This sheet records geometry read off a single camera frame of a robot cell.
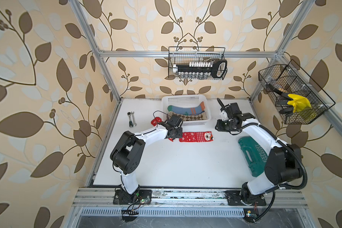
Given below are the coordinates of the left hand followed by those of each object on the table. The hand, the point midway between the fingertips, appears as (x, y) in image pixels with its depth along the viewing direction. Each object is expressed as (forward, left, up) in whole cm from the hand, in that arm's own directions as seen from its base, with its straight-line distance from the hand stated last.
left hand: (176, 131), depth 93 cm
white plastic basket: (+29, -8, 0) cm, 30 cm away
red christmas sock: (+14, +17, -8) cm, 23 cm away
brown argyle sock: (+13, -7, -3) cm, 16 cm away
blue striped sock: (+21, -15, -3) cm, 26 cm away
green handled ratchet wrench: (+11, +35, -6) cm, 37 cm away
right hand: (0, -26, +5) cm, 27 cm away
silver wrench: (+10, +32, -7) cm, 34 cm away
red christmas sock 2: (-1, -12, -5) cm, 13 cm away
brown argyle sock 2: (+14, -19, -1) cm, 23 cm away
